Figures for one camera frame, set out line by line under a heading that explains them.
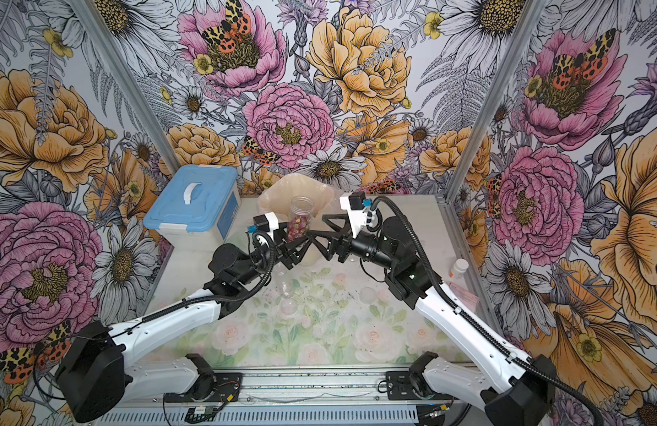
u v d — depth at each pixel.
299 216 0.62
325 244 0.56
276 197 0.93
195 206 0.96
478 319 0.45
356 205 0.53
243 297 0.46
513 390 0.38
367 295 0.92
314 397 0.73
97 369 0.40
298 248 0.63
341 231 0.65
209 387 0.70
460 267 0.92
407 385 0.76
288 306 0.90
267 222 0.56
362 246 0.56
